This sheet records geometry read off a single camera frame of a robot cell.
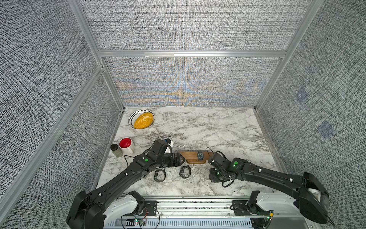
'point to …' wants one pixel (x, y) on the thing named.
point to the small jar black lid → (116, 150)
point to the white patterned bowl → (135, 115)
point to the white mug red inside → (127, 146)
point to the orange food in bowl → (144, 120)
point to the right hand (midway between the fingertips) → (210, 174)
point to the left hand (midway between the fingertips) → (182, 160)
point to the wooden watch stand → (191, 157)
